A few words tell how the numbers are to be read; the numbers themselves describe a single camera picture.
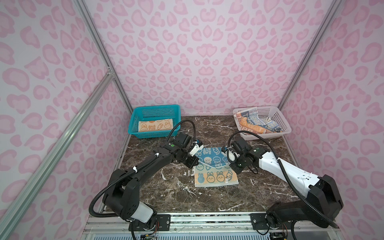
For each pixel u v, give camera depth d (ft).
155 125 3.73
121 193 1.39
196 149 2.50
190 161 2.40
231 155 2.45
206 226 2.37
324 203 1.34
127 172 1.48
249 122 3.71
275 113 3.65
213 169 2.95
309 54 2.78
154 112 3.83
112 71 3.01
